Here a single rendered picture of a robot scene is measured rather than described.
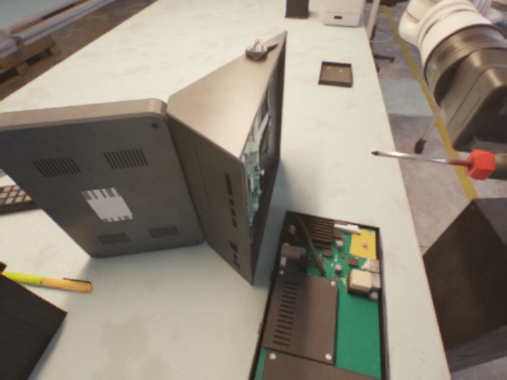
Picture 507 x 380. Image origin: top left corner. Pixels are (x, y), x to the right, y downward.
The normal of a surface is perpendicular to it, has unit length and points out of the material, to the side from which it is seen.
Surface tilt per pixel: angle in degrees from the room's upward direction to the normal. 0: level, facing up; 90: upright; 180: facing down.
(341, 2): 90
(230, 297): 0
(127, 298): 0
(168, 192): 90
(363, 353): 0
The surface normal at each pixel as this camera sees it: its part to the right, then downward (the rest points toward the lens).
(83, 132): 0.15, 0.73
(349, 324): -0.01, -0.67
